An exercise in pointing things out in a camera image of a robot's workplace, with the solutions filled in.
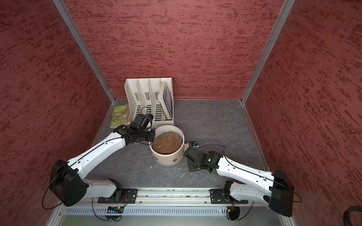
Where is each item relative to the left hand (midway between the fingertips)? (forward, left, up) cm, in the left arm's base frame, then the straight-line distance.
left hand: (153, 137), depth 82 cm
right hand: (-15, -24, -6) cm, 29 cm away
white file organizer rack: (+41, +8, -6) cm, 42 cm away
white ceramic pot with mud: (-5, -9, -3) cm, 11 cm away
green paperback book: (+23, +30, -9) cm, 39 cm away
